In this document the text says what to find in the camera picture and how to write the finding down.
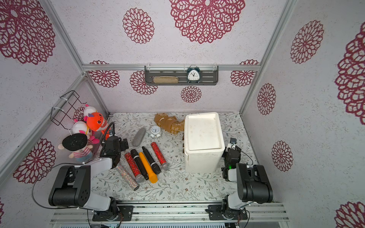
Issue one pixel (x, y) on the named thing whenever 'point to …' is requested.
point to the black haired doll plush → (78, 143)
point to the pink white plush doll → (81, 127)
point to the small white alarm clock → (156, 131)
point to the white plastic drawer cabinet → (204, 145)
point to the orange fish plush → (95, 121)
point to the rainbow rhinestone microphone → (130, 182)
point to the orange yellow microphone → (152, 177)
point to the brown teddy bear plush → (169, 123)
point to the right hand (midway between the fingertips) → (228, 142)
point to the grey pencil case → (138, 137)
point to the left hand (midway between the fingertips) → (117, 141)
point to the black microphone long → (135, 155)
